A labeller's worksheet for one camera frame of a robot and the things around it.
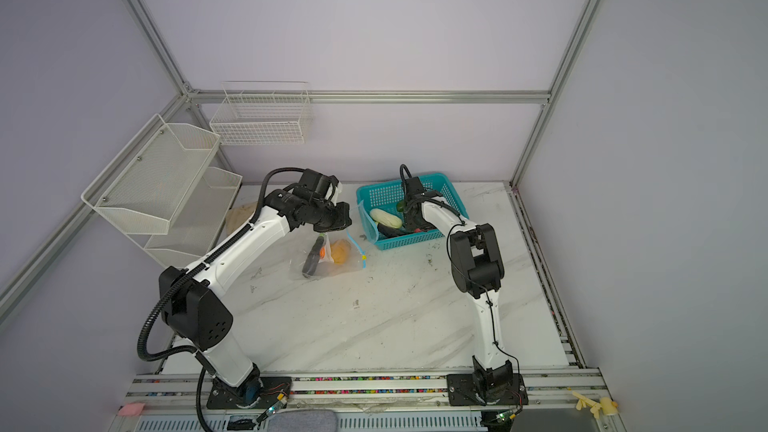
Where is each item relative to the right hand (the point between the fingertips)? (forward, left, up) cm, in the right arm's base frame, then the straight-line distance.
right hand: (420, 220), depth 103 cm
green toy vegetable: (+9, +7, -2) cm, 12 cm away
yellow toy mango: (-16, +25, +6) cm, 31 cm away
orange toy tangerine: (-14, +32, +1) cm, 35 cm away
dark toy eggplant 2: (-4, +11, -1) cm, 12 cm away
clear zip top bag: (-16, +21, 0) cm, 26 cm away
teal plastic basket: (+12, +12, 0) cm, 17 cm away
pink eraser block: (-56, +71, -2) cm, 91 cm away
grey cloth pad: (-58, +29, -3) cm, 65 cm away
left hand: (-14, +21, +16) cm, 30 cm away
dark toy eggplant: (-14, +35, -1) cm, 38 cm away
